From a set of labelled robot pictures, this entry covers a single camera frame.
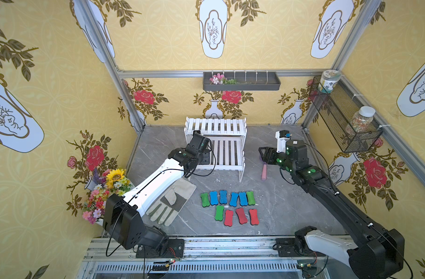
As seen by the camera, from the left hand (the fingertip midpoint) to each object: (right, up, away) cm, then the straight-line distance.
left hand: (195, 153), depth 83 cm
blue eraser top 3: (+19, -24, +4) cm, 30 cm away
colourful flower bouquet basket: (-40, -13, -8) cm, 43 cm away
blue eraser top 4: (+24, -24, +4) cm, 34 cm away
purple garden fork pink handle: (+36, -13, +11) cm, 40 cm away
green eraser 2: (+27, -23, +5) cm, 36 cm away
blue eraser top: (+9, -22, +3) cm, 24 cm away
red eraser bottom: (+16, -32, 0) cm, 36 cm away
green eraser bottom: (+12, -29, 0) cm, 31 cm away
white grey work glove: (-13, -26, +3) cm, 29 cm away
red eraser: (+28, -30, -1) cm, 41 cm away
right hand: (+34, +3, -3) cm, 34 cm away
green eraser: (+4, -24, +3) cm, 24 cm away
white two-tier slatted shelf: (+16, +7, +12) cm, 22 cm away
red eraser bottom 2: (+22, -29, -1) cm, 37 cm away
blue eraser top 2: (+13, -22, +5) cm, 26 cm away
